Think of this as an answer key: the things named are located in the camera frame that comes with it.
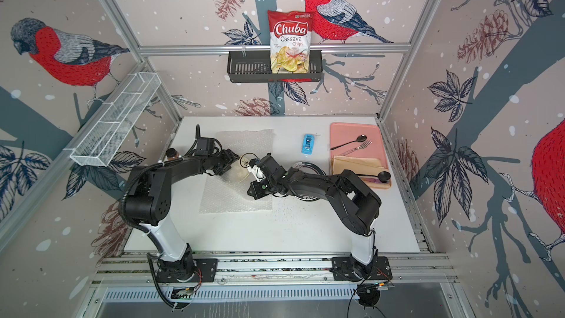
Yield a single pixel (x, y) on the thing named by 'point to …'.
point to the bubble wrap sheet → (218, 196)
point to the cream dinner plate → (238, 171)
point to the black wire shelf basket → (256, 67)
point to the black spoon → (360, 138)
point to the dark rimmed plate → (309, 168)
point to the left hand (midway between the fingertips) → (239, 157)
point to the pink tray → (342, 134)
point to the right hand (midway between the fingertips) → (248, 192)
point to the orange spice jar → (172, 154)
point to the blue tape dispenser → (307, 144)
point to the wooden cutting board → (366, 168)
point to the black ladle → (383, 176)
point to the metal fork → (360, 146)
